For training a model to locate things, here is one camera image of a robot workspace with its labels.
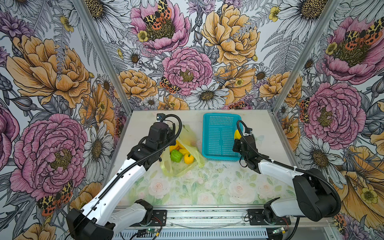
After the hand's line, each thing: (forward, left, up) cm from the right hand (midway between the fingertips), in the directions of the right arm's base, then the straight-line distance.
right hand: (236, 144), depth 91 cm
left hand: (-5, +37, +17) cm, 41 cm away
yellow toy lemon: (+2, +37, -5) cm, 37 cm away
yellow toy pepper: (-7, +29, -4) cm, 30 cm away
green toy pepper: (-5, +37, -3) cm, 37 cm away
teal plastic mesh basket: (+19, +8, -11) cm, 23 cm away
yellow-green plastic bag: (+1, +29, +7) cm, 30 cm away
